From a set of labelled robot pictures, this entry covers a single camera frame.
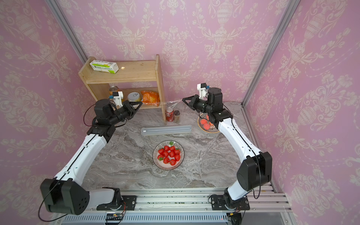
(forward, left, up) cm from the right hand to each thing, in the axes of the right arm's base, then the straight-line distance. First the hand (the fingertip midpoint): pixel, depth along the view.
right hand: (182, 99), depth 73 cm
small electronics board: (-45, +39, -39) cm, 71 cm away
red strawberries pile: (-15, +10, -34) cm, 38 cm away
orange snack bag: (+13, +20, -9) cm, 26 cm away
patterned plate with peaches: (+4, -21, -35) cm, 41 cm away
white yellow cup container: (+14, +31, -9) cm, 35 cm away
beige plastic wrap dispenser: (+7, +25, -37) cm, 46 cm away
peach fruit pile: (+6, -17, -33) cm, 38 cm away
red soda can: (+14, +9, -27) cm, 31 cm away
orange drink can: (+15, +42, -3) cm, 45 cm away
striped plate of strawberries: (-20, +15, -35) cm, 43 cm away
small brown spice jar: (+18, +4, -36) cm, 41 cm away
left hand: (-1, +20, 0) cm, 21 cm away
